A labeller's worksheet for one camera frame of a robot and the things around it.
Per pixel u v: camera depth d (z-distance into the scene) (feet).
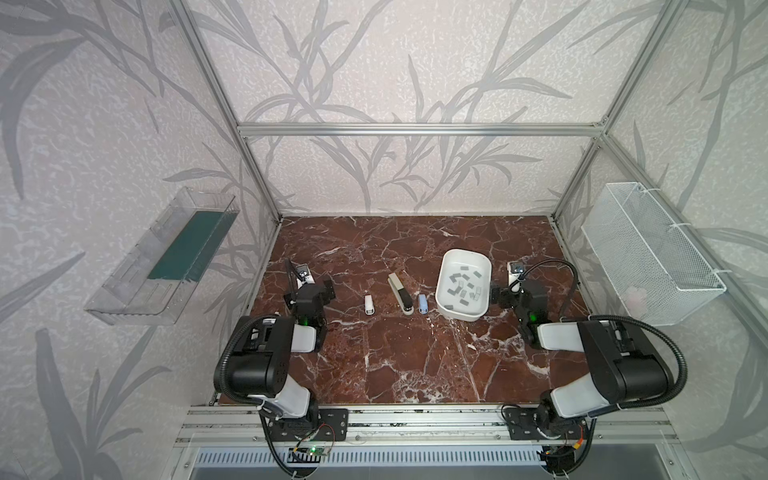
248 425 2.46
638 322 1.56
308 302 2.41
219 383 1.41
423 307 3.03
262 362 1.52
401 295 3.07
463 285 3.27
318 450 2.31
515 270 2.68
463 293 3.24
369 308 3.00
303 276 2.58
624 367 1.48
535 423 2.41
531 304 2.37
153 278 2.11
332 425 2.39
